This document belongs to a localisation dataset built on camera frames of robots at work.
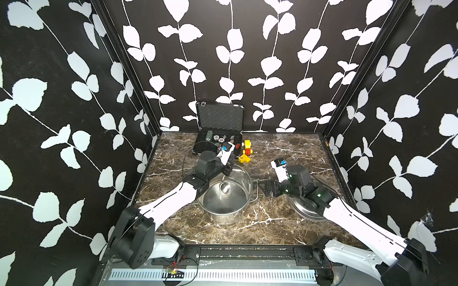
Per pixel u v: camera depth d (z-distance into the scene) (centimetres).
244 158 104
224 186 90
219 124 115
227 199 95
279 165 67
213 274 70
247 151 108
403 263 38
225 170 73
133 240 41
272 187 68
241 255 75
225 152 68
